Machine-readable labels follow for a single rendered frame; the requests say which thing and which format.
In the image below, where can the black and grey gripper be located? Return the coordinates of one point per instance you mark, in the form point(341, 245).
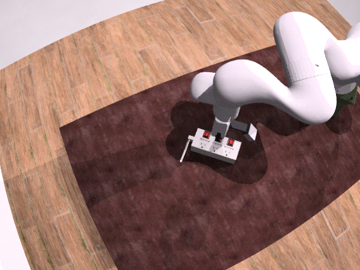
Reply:
point(219, 129)

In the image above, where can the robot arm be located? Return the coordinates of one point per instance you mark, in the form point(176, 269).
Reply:
point(315, 64)

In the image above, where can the white power strip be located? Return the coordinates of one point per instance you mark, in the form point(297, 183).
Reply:
point(226, 149)

